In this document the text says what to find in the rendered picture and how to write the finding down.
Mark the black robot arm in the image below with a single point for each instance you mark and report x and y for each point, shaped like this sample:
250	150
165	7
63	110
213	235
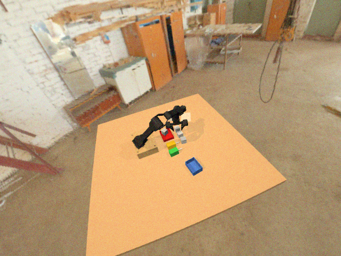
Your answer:
156	124

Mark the red tray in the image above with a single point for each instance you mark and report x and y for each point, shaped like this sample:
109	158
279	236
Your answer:
167	137

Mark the green block with grey pin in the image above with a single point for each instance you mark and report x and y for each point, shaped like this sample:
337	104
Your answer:
174	151

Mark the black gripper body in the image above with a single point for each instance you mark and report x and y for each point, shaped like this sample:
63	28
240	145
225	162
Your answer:
177	122

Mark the blue rectangular tray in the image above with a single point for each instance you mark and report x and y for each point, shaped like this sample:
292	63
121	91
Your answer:
194	166

